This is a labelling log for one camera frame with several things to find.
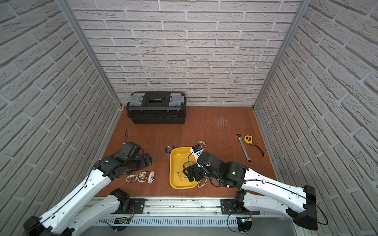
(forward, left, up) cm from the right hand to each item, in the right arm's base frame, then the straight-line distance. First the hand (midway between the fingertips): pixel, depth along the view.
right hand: (191, 168), depth 69 cm
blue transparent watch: (+20, +15, -17) cm, 30 cm away
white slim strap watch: (+3, +7, -16) cm, 18 cm away
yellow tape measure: (+24, -40, -16) cm, 49 cm away
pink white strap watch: (+2, +23, -13) cm, 26 cm away
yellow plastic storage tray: (+14, +7, -17) cm, 23 cm away
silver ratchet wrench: (+9, -36, -18) cm, 41 cm away
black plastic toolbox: (+42, +21, +1) cm, 47 cm away
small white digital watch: (+2, +34, -15) cm, 38 cm away
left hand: (+8, +23, -5) cm, 25 cm away
